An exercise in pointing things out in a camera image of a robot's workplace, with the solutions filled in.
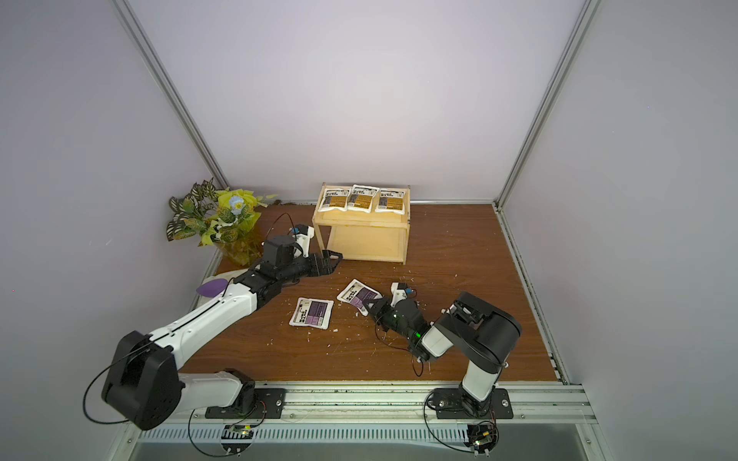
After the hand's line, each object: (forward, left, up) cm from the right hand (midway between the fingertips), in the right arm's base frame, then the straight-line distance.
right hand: (360, 299), depth 84 cm
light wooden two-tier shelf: (+29, -4, -6) cm, 30 cm away
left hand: (+8, +7, +10) cm, 15 cm away
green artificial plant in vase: (+21, +44, +13) cm, 51 cm away
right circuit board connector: (-31, -32, -10) cm, 46 cm away
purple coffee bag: (-1, +16, -8) cm, 18 cm away
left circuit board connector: (-32, +30, -9) cm, 45 cm away
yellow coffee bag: (+29, 0, +14) cm, 32 cm away
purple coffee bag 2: (+3, +1, -3) cm, 4 cm away
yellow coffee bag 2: (+29, +9, +14) cm, 34 cm away
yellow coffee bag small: (+28, -9, +14) cm, 33 cm away
